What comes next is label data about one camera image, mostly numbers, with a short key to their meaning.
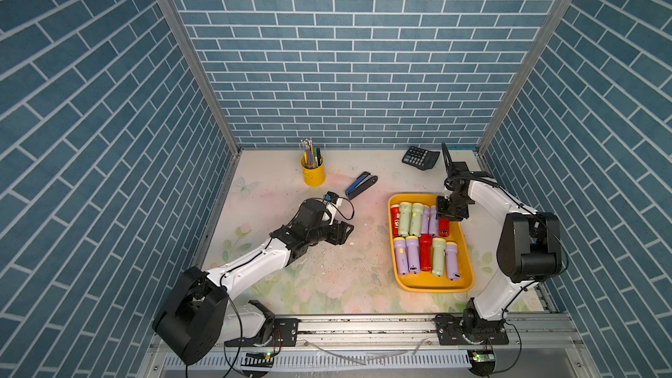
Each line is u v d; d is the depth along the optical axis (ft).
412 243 2.91
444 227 2.88
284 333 2.42
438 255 2.79
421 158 3.79
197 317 1.32
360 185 3.46
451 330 2.41
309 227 2.11
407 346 2.38
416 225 2.96
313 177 3.35
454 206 2.58
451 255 2.83
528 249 1.59
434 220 3.04
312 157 3.37
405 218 2.99
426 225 3.05
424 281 2.72
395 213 3.14
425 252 2.84
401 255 2.78
